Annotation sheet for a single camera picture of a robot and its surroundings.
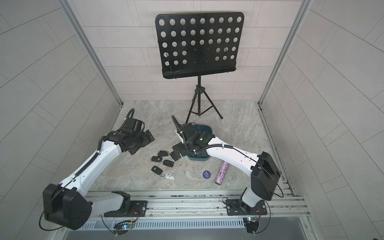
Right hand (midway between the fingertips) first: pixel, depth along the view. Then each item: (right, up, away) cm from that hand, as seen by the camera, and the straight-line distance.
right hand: (181, 148), depth 78 cm
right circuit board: (+34, -33, -10) cm, 48 cm away
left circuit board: (-25, -32, -13) cm, 43 cm away
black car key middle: (-8, -10, +6) cm, 14 cm away
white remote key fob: (-7, -15, +2) cm, 17 cm away
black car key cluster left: (-13, -5, +11) cm, 18 cm away
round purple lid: (+14, -15, +4) cm, 21 cm away
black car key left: (-15, -8, +8) cm, 19 cm away
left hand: (-17, +4, +4) cm, 18 cm away
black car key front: (-14, -13, +4) cm, 20 cm away
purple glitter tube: (+22, -13, +1) cm, 25 cm away
